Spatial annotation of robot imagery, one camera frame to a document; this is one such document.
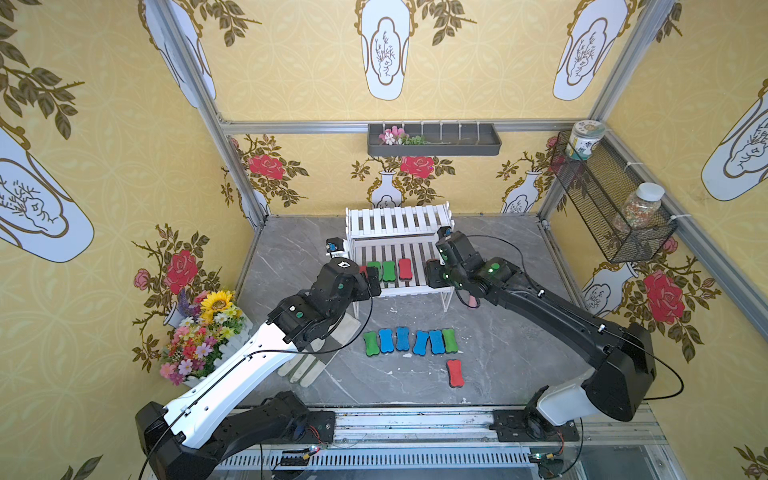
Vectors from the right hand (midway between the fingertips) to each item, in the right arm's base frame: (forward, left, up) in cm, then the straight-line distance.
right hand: (439, 263), depth 83 cm
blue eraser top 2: (-15, +10, -18) cm, 25 cm away
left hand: (-8, +23, +6) cm, 25 cm away
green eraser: (-16, +19, -18) cm, 30 cm away
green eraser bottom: (+3, +17, -6) cm, 19 cm away
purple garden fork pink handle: (-17, -5, +10) cm, 21 cm away
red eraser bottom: (+2, +9, -7) cm, 12 cm away
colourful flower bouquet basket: (-20, +59, -4) cm, 62 cm away
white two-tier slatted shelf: (+4, +10, +7) cm, 13 cm away
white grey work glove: (-24, +36, -19) cm, 47 cm away
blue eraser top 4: (-16, -1, -18) cm, 24 cm away
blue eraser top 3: (-16, +4, -18) cm, 24 cm away
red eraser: (-24, -5, -18) cm, 30 cm away
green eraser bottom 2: (+2, +14, -7) cm, 16 cm away
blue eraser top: (-15, +14, -18) cm, 28 cm away
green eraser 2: (-14, -5, -18) cm, 24 cm away
